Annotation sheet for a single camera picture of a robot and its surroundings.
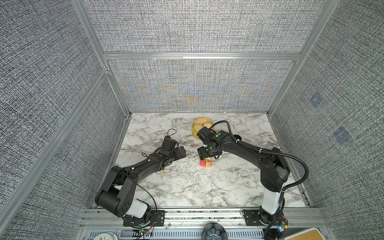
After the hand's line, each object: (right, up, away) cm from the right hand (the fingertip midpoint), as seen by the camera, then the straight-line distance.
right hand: (205, 153), depth 88 cm
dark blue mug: (+22, +10, +9) cm, 26 cm away
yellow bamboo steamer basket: (-3, +18, +21) cm, 28 cm away
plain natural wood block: (+2, -6, +2) cm, 6 cm away
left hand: (-15, 0, +3) cm, 16 cm away
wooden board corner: (+45, -31, -23) cm, 59 cm away
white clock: (-45, -32, -23) cm, 59 cm away
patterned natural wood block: (-25, -11, 0) cm, 27 cm away
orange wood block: (-1, -6, +3) cm, 7 cm away
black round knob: (+2, -32, -19) cm, 38 cm away
